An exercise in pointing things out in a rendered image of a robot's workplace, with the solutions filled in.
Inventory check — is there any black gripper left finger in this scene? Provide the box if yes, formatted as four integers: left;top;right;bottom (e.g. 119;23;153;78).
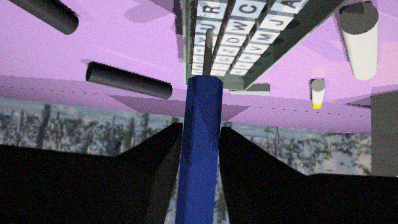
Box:
0;122;183;224

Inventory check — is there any grey keyboard with white letter keys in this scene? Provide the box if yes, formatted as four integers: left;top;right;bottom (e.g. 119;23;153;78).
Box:
181;0;350;91

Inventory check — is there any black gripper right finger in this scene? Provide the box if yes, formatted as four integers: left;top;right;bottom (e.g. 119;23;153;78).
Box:
219;127;398;224

